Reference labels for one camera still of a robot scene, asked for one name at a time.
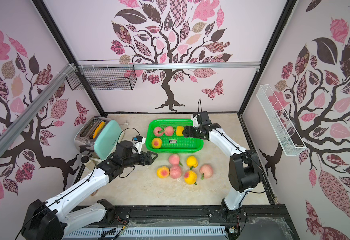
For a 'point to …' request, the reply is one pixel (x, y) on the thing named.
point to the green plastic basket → (165, 136)
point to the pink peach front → (157, 129)
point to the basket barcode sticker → (172, 141)
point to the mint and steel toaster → (97, 137)
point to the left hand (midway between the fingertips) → (152, 157)
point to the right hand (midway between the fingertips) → (188, 134)
